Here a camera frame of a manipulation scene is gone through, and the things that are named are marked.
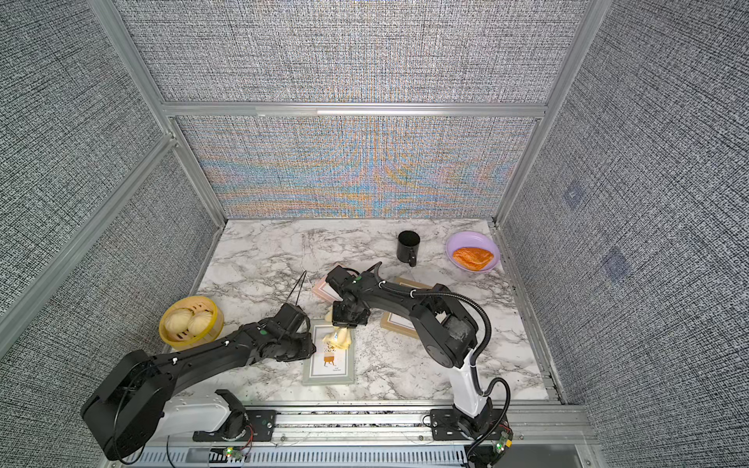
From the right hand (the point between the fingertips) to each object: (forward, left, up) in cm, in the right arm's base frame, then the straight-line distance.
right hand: (338, 318), depth 89 cm
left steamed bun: (-2, +47, +3) cm, 47 cm away
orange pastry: (+23, -46, -1) cm, 52 cm away
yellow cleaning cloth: (-7, -1, +3) cm, 7 cm away
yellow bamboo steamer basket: (-6, +44, 0) cm, 45 cm away
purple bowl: (+35, -50, -5) cm, 61 cm away
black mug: (+26, -23, +2) cm, 35 cm away
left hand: (-9, +6, -3) cm, 12 cm away
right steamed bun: (-2, +40, +3) cm, 40 cm away
